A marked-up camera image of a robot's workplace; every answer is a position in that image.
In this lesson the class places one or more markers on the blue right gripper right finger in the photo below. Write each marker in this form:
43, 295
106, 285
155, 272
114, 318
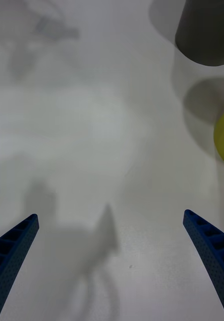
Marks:
215, 250

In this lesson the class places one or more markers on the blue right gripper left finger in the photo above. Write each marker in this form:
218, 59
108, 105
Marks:
11, 255

